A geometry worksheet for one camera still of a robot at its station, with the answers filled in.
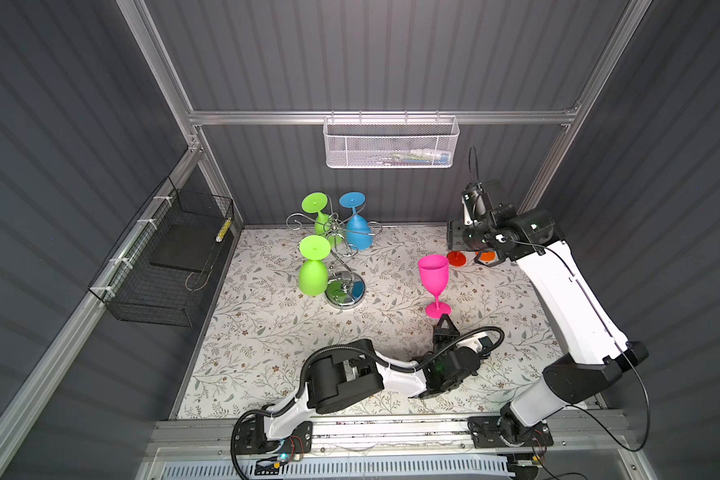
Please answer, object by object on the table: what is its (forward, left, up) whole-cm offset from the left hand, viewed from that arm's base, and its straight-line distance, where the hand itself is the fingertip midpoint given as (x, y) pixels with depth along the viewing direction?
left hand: (441, 315), depth 82 cm
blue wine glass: (+20, +22, +13) cm, 33 cm away
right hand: (+9, -2, +22) cm, 24 cm away
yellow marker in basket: (+22, +60, +15) cm, 65 cm away
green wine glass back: (+26, +33, +21) cm, 47 cm away
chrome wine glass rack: (+17, +27, -9) cm, 33 cm away
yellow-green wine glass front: (+7, +34, +13) cm, 37 cm away
